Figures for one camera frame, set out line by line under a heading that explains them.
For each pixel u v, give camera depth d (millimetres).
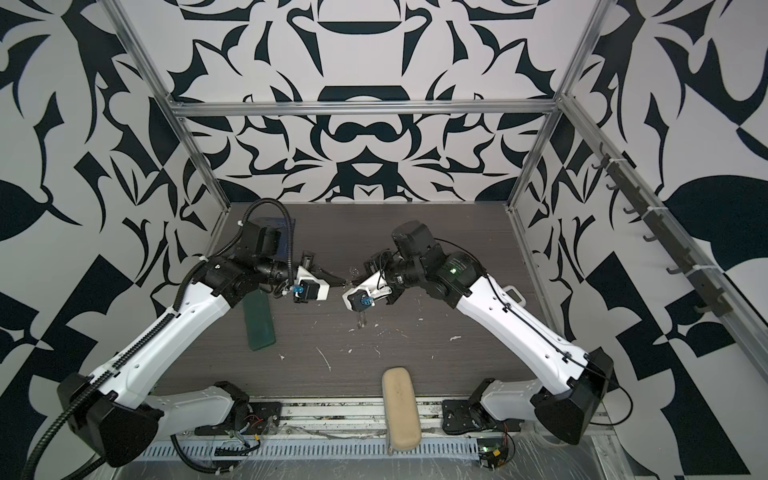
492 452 711
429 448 713
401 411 725
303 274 570
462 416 743
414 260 504
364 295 532
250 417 721
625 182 645
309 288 524
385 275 572
